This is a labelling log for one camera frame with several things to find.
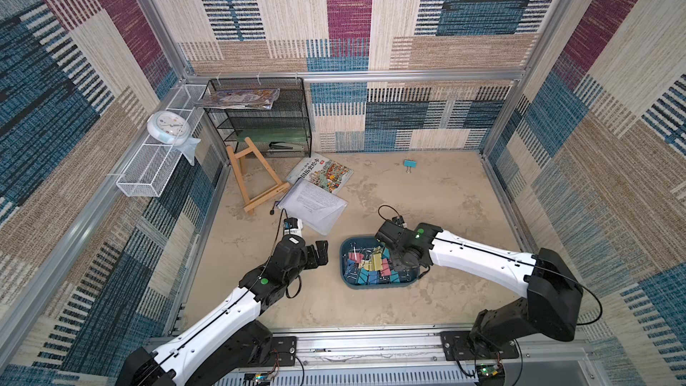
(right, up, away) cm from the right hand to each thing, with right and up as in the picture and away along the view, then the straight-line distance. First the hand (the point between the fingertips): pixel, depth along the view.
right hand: (402, 256), depth 83 cm
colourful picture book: (-28, +27, +31) cm, 50 cm away
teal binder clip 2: (-12, -7, +2) cm, 14 cm away
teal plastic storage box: (-9, +1, +8) cm, 13 cm away
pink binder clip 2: (-5, -4, +1) cm, 6 cm away
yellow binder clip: (-9, -3, +2) cm, 9 cm away
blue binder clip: (-8, -7, +1) cm, 11 cm away
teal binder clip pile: (-2, -7, +1) cm, 7 cm away
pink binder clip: (-14, -1, +4) cm, 15 cm away
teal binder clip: (+10, +31, +36) cm, 48 cm away
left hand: (-27, +4, -1) cm, 27 cm away
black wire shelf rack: (-44, +44, +28) cm, 68 cm away
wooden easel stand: (-51, +34, +11) cm, 62 cm away
